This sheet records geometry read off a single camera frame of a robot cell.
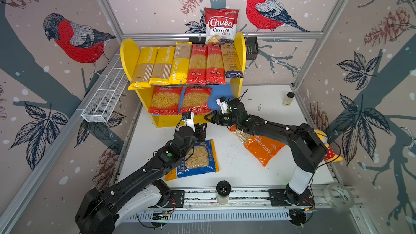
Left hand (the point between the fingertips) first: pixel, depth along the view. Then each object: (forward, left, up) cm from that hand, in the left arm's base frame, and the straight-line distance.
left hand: (207, 121), depth 77 cm
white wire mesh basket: (+3, +47, +10) cm, 48 cm away
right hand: (+5, 0, -5) cm, 7 cm away
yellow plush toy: (-10, -63, -16) cm, 66 cm away
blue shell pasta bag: (-13, +2, -17) cm, 21 cm away
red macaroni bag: (+16, +24, -4) cm, 30 cm away
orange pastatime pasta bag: (-7, -30, -17) cm, 36 cm away
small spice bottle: (+27, -53, -17) cm, 62 cm away
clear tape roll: (-28, -63, -21) cm, 72 cm away
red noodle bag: (+17, +7, -4) cm, 18 cm away
